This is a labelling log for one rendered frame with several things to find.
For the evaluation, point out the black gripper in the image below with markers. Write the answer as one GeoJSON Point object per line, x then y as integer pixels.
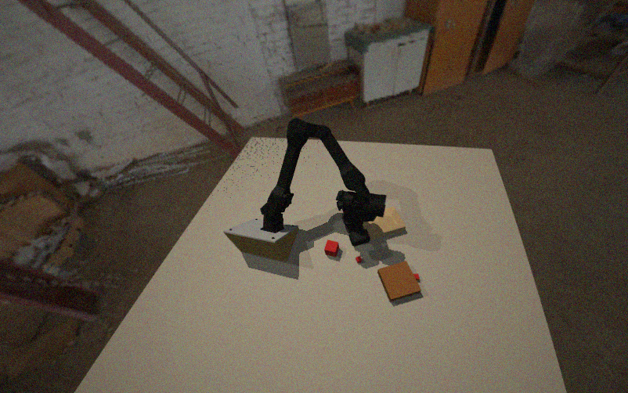
{"type": "Point", "coordinates": [358, 235]}

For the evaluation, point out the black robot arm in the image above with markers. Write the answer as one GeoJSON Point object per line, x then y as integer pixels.
{"type": "Point", "coordinates": [298, 132]}

